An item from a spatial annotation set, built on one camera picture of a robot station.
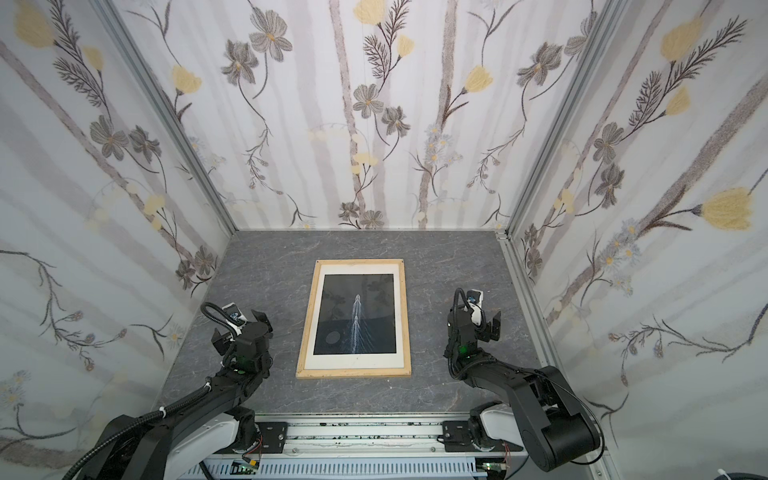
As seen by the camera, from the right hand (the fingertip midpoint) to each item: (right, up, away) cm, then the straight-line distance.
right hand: (478, 304), depth 87 cm
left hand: (-71, -2, -3) cm, 71 cm away
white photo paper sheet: (-37, -5, +9) cm, 39 cm away
